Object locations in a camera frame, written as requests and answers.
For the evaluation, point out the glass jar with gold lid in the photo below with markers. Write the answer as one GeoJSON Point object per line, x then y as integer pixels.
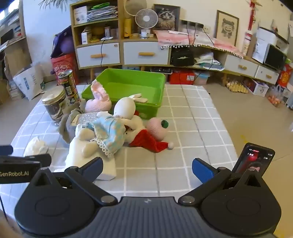
{"type": "Point", "coordinates": [53, 107]}

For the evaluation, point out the framed cat picture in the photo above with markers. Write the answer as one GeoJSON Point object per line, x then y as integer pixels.
{"type": "Point", "coordinates": [167, 16]}

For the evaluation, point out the pink plush toy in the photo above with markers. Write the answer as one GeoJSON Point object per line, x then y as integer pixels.
{"type": "Point", "coordinates": [98, 105]}

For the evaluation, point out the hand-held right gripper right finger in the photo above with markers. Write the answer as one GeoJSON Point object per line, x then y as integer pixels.
{"type": "Point", "coordinates": [201, 170]}

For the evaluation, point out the row of yellow bottles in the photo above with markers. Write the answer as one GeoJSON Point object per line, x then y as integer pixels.
{"type": "Point", "coordinates": [237, 88]}

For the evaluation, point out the white printer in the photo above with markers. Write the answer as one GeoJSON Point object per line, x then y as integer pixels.
{"type": "Point", "coordinates": [270, 36]}

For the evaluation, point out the white paper bag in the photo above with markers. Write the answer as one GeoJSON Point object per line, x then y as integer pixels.
{"type": "Point", "coordinates": [28, 82]}

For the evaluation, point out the red hanging ornament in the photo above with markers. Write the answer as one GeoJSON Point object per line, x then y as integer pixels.
{"type": "Point", "coordinates": [253, 11]}

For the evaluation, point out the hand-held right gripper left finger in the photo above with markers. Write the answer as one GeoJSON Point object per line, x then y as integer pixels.
{"type": "Point", "coordinates": [95, 168]}

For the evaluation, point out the wooden bookshelf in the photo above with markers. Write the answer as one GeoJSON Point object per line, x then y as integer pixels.
{"type": "Point", "coordinates": [13, 45]}

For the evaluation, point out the rabbit doll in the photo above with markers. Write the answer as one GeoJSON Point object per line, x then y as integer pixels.
{"type": "Point", "coordinates": [107, 132]}

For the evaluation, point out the red gift box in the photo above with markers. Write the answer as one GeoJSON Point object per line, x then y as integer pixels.
{"type": "Point", "coordinates": [61, 66]}

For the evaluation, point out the pink knitted ball toy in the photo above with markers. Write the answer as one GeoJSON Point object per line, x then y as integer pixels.
{"type": "Point", "coordinates": [155, 130]}

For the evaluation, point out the white illustrated cardboard box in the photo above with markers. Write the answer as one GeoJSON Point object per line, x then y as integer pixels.
{"type": "Point", "coordinates": [257, 88]}

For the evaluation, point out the wooden shelf cabinet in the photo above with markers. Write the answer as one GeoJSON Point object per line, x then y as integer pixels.
{"type": "Point", "coordinates": [120, 32]}

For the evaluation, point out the pink tasselled cloth runner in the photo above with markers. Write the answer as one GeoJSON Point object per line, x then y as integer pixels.
{"type": "Point", "coordinates": [183, 37]}

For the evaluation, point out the low wooden cabinet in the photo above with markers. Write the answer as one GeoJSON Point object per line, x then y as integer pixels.
{"type": "Point", "coordinates": [229, 57]}

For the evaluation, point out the black bag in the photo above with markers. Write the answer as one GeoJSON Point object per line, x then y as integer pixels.
{"type": "Point", "coordinates": [182, 57]}

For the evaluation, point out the green plastic bin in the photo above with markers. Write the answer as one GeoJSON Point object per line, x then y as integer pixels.
{"type": "Point", "coordinates": [128, 82]}

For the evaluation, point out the green potted plant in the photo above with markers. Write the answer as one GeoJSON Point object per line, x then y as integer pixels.
{"type": "Point", "coordinates": [52, 3]}

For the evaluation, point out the black microwave oven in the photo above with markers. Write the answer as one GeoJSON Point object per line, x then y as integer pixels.
{"type": "Point", "coordinates": [274, 57]}

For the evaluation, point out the yellow bottle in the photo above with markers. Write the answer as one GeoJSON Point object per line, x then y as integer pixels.
{"type": "Point", "coordinates": [127, 27]}

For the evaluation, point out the small white printed box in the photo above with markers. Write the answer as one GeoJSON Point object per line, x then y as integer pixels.
{"type": "Point", "coordinates": [71, 106]}

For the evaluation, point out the purple bag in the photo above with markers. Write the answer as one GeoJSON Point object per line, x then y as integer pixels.
{"type": "Point", "coordinates": [64, 43]}

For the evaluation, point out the crumpled white tissue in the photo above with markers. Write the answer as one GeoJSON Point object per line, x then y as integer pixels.
{"type": "Point", "coordinates": [35, 146]}

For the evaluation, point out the grey checked tablecloth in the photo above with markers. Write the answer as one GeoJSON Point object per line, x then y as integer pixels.
{"type": "Point", "coordinates": [194, 128]}

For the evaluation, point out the framed cartoon drawing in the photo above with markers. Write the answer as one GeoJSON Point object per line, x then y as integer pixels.
{"type": "Point", "coordinates": [227, 27]}

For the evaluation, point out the white plush with red hat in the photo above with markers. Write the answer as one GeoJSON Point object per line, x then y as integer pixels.
{"type": "Point", "coordinates": [142, 140]}

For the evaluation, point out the beige product box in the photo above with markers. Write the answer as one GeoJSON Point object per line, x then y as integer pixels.
{"type": "Point", "coordinates": [85, 36]}

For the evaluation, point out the plastic bag of oranges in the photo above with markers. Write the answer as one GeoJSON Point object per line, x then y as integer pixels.
{"type": "Point", "coordinates": [275, 97]}

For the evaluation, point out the grey plush toy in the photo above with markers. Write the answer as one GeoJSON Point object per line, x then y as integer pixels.
{"type": "Point", "coordinates": [66, 128]}

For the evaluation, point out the white milk carton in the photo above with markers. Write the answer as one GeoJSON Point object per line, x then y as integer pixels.
{"type": "Point", "coordinates": [88, 117]}

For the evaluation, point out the white foam block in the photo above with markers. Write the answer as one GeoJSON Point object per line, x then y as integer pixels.
{"type": "Point", "coordinates": [75, 160]}

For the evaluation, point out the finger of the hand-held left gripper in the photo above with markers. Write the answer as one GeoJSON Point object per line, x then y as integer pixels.
{"type": "Point", "coordinates": [34, 159]}
{"type": "Point", "coordinates": [5, 150]}

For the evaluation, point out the stack of papers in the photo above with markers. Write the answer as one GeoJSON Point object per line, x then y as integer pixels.
{"type": "Point", "coordinates": [103, 12]}

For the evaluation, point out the black smartphone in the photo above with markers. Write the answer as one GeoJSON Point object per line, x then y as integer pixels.
{"type": "Point", "coordinates": [254, 158]}

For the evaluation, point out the white product box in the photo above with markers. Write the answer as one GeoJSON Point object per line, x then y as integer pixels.
{"type": "Point", "coordinates": [80, 14]}

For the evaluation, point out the red box under cabinet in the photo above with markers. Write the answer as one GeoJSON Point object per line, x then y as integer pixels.
{"type": "Point", "coordinates": [182, 77]}

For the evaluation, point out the white low cabinet drawer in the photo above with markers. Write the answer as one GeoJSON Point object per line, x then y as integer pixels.
{"type": "Point", "coordinates": [241, 65]}
{"type": "Point", "coordinates": [266, 75]}

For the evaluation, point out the white desk fan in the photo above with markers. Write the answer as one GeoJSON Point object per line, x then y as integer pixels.
{"type": "Point", "coordinates": [146, 18]}

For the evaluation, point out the white and pink bottle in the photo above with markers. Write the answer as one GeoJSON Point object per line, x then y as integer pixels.
{"type": "Point", "coordinates": [247, 43]}

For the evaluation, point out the tall printed drink can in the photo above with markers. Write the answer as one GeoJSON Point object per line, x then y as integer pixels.
{"type": "Point", "coordinates": [68, 84]}

